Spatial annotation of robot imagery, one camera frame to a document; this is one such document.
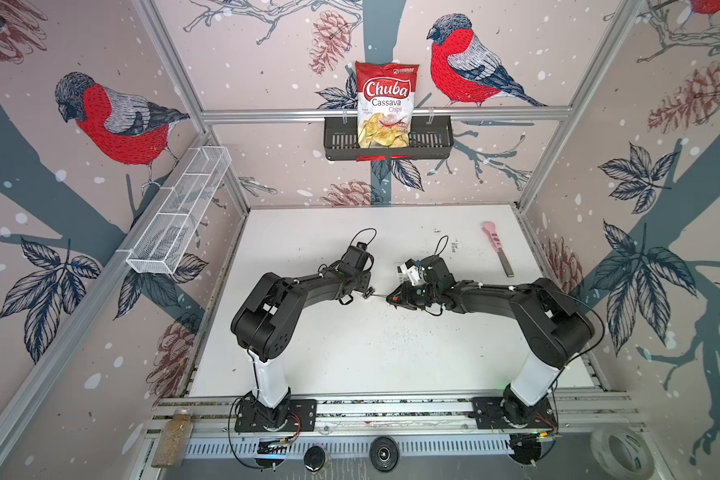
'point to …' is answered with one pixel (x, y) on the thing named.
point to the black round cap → (314, 457)
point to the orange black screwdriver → (371, 293)
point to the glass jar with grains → (173, 440)
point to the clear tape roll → (622, 452)
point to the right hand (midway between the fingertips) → (385, 305)
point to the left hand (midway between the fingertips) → (361, 277)
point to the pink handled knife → (489, 228)
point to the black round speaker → (383, 453)
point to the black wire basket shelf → (428, 136)
